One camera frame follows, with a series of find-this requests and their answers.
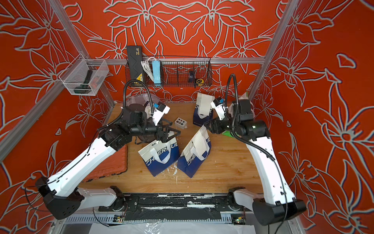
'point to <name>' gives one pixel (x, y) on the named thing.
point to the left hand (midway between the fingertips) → (175, 125)
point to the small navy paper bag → (203, 110)
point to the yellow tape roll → (200, 82)
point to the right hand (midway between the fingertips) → (206, 120)
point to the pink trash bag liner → (141, 99)
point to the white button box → (180, 123)
